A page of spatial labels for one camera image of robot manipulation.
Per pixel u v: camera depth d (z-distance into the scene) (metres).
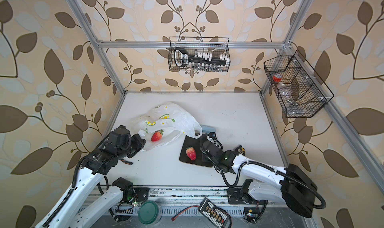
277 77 0.88
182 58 0.85
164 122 0.88
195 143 0.92
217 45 0.91
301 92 0.73
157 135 0.93
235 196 0.73
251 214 0.71
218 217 0.68
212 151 0.62
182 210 0.71
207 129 0.96
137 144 0.64
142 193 0.75
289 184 0.41
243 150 0.88
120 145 0.55
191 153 0.85
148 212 0.62
